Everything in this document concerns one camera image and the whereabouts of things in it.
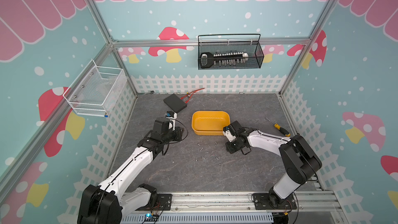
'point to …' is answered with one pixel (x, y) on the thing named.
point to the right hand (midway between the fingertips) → (229, 147)
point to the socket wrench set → (208, 60)
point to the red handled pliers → (190, 93)
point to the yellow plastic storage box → (210, 123)
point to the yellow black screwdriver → (277, 126)
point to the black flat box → (175, 103)
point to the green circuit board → (147, 216)
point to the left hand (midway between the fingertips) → (182, 131)
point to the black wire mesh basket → (255, 54)
